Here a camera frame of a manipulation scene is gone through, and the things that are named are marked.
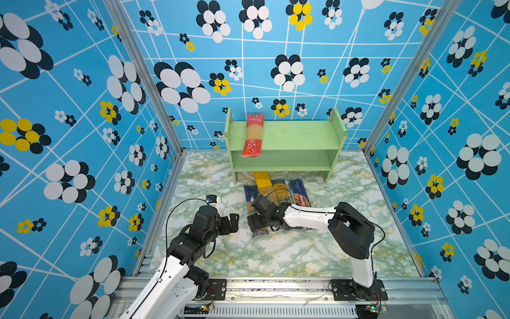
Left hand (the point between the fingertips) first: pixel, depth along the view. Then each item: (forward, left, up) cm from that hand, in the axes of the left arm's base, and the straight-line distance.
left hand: (230, 216), depth 78 cm
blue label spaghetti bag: (+19, -7, -12) cm, 24 cm away
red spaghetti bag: (+26, -9, +17) cm, 32 cm away
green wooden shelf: (+25, -24, +14) cm, 37 cm away
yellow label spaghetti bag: (+24, -13, -11) cm, 30 cm away
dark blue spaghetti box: (+17, -31, -11) cm, 37 cm away
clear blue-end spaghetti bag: (+18, -22, -9) cm, 30 cm away
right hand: (+5, -10, -14) cm, 18 cm away
